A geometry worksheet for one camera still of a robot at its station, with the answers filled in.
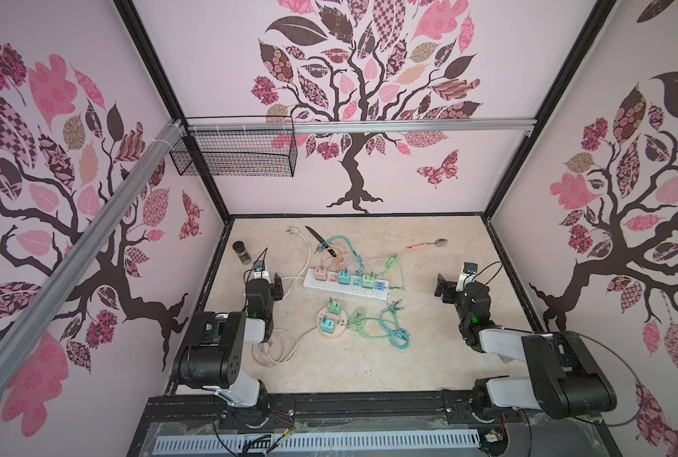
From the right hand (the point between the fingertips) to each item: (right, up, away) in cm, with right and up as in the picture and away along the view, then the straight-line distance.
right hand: (455, 274), depth 90 cm
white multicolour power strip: (-24, -6, +4) cm, 25 cm away
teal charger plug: (-37, -1, +2) cm, 37 cm away
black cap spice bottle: (-73, +9, +7) cm, 74 cm away
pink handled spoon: (+1, +10, +20) cm, 22 cm away
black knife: (-44, +9, +20) cm, 49 cm away
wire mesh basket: (-73, +43, +4) cm, 85 cm away
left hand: (-62, -2, +4) cm, 63 cm away
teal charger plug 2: (-41, -15, -7) cm, 44 cm away
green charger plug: (-29, -2, +2) cm, 29 cm away
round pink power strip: (-37, -15, -3) cm, 41 cm away
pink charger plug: (-45, 0, +4) cm, 45 cm away
